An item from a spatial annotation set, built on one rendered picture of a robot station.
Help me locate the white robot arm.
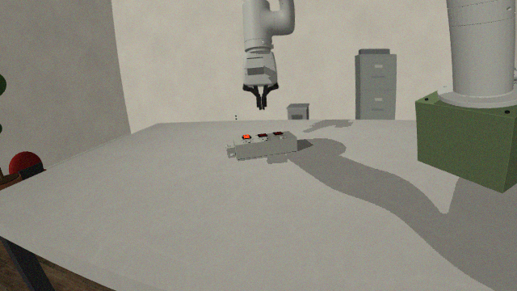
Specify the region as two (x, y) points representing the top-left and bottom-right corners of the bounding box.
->
(242, 0), (517, 108)

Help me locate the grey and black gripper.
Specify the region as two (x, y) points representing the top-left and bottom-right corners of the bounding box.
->
(242, 49), (279, 110)

